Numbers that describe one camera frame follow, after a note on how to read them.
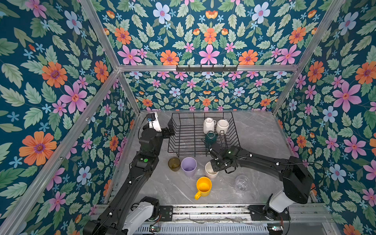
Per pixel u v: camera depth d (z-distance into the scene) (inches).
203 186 32.4
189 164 33.0
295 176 18.8
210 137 34.7
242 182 32.0
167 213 28.9
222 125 38.9
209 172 31.0
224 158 24.0
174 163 35.0
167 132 25.6
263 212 28.3
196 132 42.4
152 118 23.3
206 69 36.8
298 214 29.6
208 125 38.0
